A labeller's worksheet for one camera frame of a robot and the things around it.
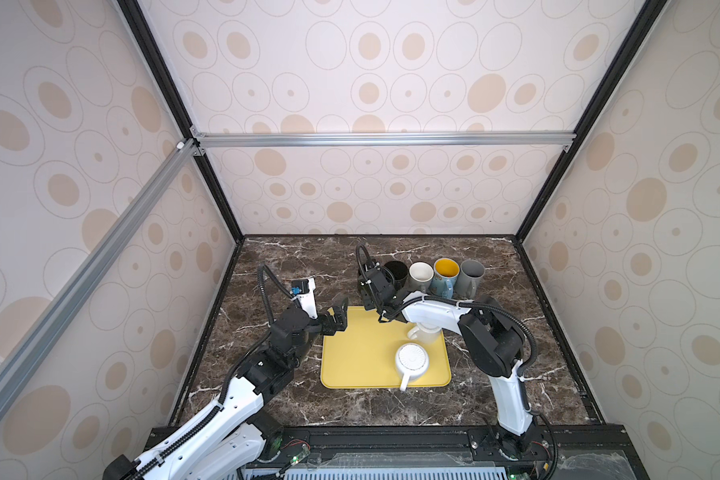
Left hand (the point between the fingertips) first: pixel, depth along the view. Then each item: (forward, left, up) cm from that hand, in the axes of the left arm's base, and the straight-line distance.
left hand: (339, 296), depth 74 cm
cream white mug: (-2, -25, -19) cm, 31 cm away
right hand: (+15, -8, -19) cm, 26 cm away
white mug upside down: (-11, -19, -16) cm, 27 cm away
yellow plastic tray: (-6, -6, -22) cm, 24 cm away
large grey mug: (+16, -39, -15) cm, 45 cm away
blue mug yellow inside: (+21, -33, -18) cm, 43 cm away
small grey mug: (+19, -24, -18) cm, 36 cm away
